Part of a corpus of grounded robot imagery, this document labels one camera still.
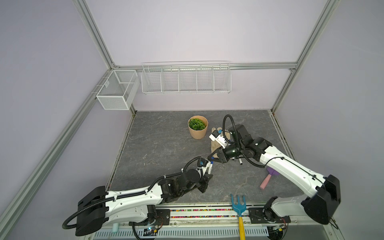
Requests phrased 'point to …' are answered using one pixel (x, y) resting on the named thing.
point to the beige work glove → (224, 133)
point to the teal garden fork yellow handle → (240, 209)
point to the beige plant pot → (198, 134)
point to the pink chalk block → (265, 182)
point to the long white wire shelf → (184, 77)
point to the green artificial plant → (196, 124)
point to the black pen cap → (210, 168)
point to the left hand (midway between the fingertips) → (210, 176)
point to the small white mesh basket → (118, 89)
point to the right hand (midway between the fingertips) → (209, 161)
